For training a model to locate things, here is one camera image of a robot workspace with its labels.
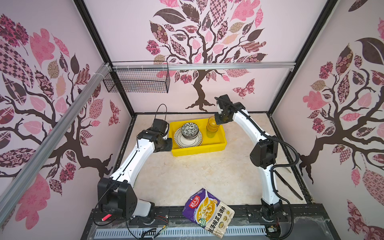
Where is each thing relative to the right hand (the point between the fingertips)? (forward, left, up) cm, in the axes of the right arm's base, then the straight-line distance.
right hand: (219, 117), depth 95 cm
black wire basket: (+21, +44, +17) cm, 52 cm away
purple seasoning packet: (-50, +12, -15) cm, 53 cm away
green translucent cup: (-5, +5, -12) cm, 14 cm away
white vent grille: (-59, +26, -17) cm, 67 cm away
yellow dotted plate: (-10, +25, -13) cm, 30 cm away
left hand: (-22, +32, -2) cm, 38 cm away
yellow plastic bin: (-9, 0, -16) cm, 19 cm away
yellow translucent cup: (-6, +6, -1) cm, 8 cm away
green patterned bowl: (-4, +20, -8) cm, 22 cm away
